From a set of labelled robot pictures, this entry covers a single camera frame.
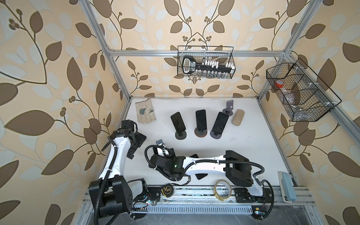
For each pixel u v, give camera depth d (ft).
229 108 3.52
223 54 2.99
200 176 2.64
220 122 3.01
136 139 2.41
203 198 2.43
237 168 1.65
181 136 3.25
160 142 2.27
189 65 2.77
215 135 3.16
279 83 2.90
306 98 2.38
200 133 3.23
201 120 2.99
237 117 3.44
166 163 1.94
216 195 2.41
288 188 2.37
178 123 2.93
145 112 3.57
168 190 2.42
